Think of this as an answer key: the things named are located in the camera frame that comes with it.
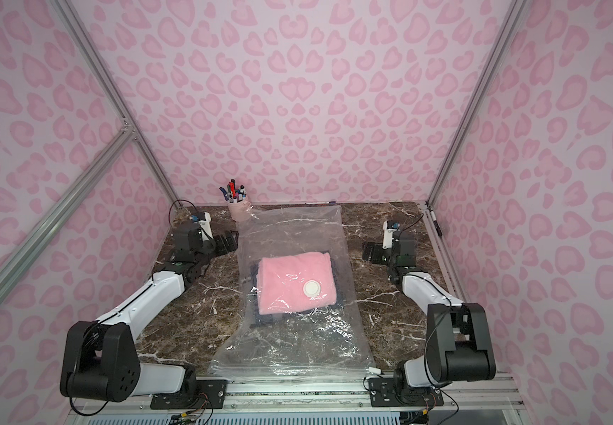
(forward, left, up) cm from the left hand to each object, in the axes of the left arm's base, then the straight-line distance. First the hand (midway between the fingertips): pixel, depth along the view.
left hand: (229, 232), depth 88 cm
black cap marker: (+26, +1, -5) cm, 26 cm away
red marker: (+26, +5, -2) cm, 27 cm away
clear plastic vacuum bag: (-29, -33, -17) cm, 47 cm away
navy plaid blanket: (-24, -10, -14) cm, 30 cm away
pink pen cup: (+20, +2, -11) cm, 23 cm away
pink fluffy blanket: (-16, -22, -4) cm, 28 cm away
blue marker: (+24, +7, -5) cm, 26 cm away
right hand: (0, -49, -6) cm, 49 cm away
